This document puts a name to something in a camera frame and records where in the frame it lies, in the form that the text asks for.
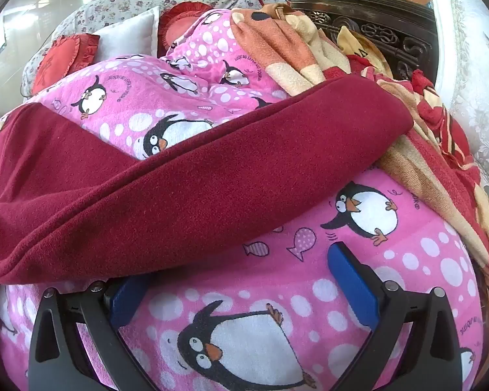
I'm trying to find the dark carved wooden headboard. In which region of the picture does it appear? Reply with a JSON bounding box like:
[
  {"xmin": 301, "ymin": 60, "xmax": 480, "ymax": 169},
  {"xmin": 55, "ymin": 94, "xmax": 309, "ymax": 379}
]
[{"xmin": 285, "ymin": 0, "xmax": 438, "ymax": 82}]

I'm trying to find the white pillow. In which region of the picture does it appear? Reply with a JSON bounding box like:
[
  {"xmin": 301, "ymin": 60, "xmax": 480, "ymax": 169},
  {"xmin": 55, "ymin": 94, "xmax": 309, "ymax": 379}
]
[{"xmin": 92, "ymin": 6, "xmax": 161, "ymax": 60}]

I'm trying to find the dark red fleece garment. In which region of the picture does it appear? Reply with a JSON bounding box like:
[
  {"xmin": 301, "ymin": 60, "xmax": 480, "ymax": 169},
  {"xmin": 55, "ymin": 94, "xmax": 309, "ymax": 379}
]
[{"xmin": 0, "ymin": 74, "xmax": 415, "ymax": 286}]

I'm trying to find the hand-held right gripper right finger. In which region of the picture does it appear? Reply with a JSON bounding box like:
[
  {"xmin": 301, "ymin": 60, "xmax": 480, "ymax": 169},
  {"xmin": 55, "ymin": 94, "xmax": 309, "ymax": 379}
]
[{"xmin": 327, "ymin": 241, "xmax": 464, "ymax": 391}]

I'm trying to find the orange cream red blanket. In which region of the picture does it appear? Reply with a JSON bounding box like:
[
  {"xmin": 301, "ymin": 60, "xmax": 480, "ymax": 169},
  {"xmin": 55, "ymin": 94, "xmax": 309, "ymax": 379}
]
[{"xmin": 230, "ymin": 3, "xmax": 489, "ymax": 318}]

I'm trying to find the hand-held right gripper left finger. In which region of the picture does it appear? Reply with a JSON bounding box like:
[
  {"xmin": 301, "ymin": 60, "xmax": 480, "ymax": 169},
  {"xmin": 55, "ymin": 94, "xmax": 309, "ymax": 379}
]
[{"xmin": 28, "ymin": 274, "xmax": 156, "ymax": 391}]

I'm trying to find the white embroidered sofa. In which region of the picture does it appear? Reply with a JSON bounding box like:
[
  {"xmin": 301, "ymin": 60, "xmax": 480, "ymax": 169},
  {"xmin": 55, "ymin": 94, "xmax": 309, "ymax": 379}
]
[{"xmin": 428, "ymin": 0, "xmax": 489, "ymax": 212}]

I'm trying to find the red frilled cushion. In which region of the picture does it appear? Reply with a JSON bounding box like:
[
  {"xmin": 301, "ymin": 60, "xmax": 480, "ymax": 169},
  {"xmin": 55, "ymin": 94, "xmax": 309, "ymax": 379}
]
[
  {"xmin": 158, "ymin": 1, "xmax": 206, "ymax": 51},
  {"xmin": 32, "ymin": 33, "xmax": 102, "ymax": 95}
]

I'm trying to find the pink penguin print blanket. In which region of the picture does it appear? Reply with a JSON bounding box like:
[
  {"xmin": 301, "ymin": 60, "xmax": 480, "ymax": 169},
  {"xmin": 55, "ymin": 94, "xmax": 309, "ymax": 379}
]
[{"xmin": 0, "ymin": 8, "xmax": 486, "ymax": 391}]

